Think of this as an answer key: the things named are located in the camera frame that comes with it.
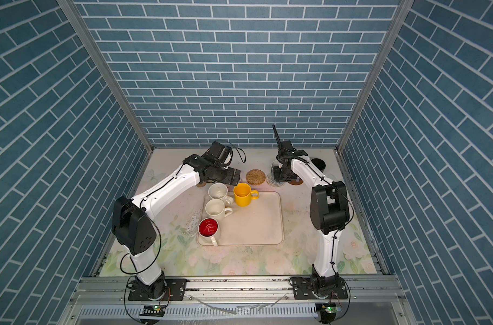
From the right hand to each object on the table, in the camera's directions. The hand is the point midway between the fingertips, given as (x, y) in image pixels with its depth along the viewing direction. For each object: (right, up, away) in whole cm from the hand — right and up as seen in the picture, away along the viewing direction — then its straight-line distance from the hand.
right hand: (282, 178), depth 97 cm
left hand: (-21, +1, -11) cm, 24 cm away
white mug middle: (-31, -13, -6) cm, 35 cm away
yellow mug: (-19, -8, -1) cm, 20 cm away
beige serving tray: (-10, -20, -6) cm, 23 cm away
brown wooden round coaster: (+8, -3, +7) cm, 11 cm away
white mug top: (-30, -6, -1) cm, 31 cm away
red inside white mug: (-33, -21, -11) cm, 41 cm away
